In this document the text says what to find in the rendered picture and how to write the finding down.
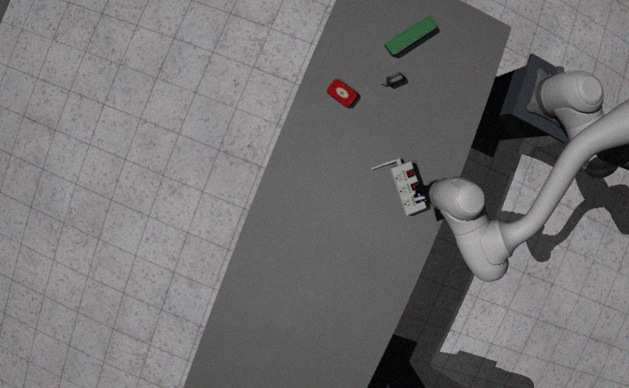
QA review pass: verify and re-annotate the white power strip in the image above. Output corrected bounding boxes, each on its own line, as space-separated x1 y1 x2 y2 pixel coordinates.
371 158 426 216

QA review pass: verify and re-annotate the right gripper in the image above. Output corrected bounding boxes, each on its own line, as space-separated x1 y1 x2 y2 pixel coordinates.
413 180 437 204

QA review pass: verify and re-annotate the green rectangular block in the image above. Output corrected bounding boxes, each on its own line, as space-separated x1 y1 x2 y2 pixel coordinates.
384 16 437 56

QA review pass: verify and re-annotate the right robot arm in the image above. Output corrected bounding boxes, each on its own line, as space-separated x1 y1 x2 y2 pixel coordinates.
429 66 629 282

